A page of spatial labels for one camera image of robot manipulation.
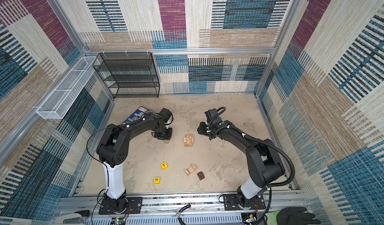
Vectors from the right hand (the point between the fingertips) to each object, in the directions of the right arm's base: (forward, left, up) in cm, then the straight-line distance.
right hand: (200, 131), depth 90 cm
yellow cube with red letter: (-17, +21, -7) cm, 28 cm away
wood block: (-5, +8, -6) cm, 11 cm away
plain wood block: (-1, +21, -8) cm, 23 cm away
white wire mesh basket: (+3, +67, +26) cm, 72 cm away
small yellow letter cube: (-25, +24, -7) cm, 35 cm away
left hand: (+2, +20, -7) cm, 21 cm away
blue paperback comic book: (+20, +44, -6) cm, 48 cm away
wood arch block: (-20, +7, -7) cm, 22 cm away
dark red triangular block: (-22, +1, -9) cm, 24 cm away
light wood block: (-2, +9, -5) cm, 11 cm away
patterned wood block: (-2, +7, -4) cm, 8 cm away
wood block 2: (-5, +6, -7) cm, 10 cm away
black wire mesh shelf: (+44, +50, +9) cm, 67 cm away
